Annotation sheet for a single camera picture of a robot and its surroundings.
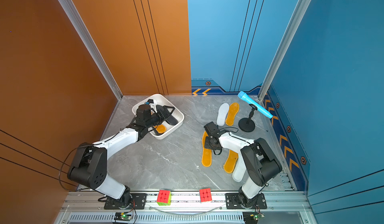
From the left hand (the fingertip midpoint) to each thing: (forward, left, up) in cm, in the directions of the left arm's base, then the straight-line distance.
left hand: (172, 109), depth 87 cm
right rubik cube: (-42, -19, -14) cm, 48 cm away
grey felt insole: (-10, 0, +5) cm, 11 cm away
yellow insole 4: (-26, -33, -18) cm, 46 cm away
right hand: (-13, -22, -19) cm, 32 cm away
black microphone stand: (+2, -48, -18) cm, 52 cm away
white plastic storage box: (+8, -1, -16) cm, 18 cm away
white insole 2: (-29, -39, -19) cm, 52 cm away
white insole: (+15, -34, -19) cm, 42 cm away
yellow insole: (-4, +9, -15) cm, 18 cm away
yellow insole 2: (+16, -42, -19) cm, 49 cm away
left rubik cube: (-43, +1, -15) cm, 46 cm away
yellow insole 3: (-20, -21, -19) cm, 34 cm away
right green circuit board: (-50, -41, -20) cm, 68 cm away
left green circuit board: (-50, +21, -20) cm, 58 cm away
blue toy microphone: (+6, -43, +5) cm, 43 cm away
